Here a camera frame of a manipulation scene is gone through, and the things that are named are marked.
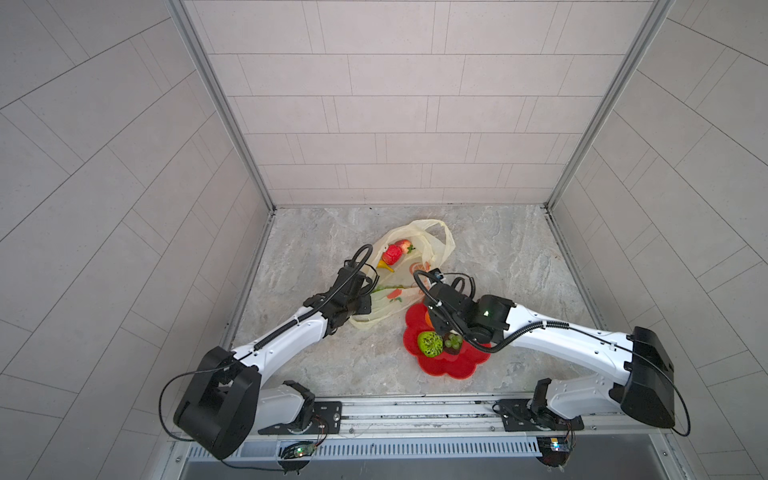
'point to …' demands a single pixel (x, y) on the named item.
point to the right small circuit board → (554, 449)
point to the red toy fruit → (392, 254)
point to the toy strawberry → (405, 245)
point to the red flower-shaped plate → (460, 365)
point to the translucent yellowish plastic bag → (394, 292)
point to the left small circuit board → (297, 450)
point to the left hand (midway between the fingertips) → (370, 294)
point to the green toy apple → (430, 343)
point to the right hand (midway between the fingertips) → (435, 313)
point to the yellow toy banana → (382, 264)
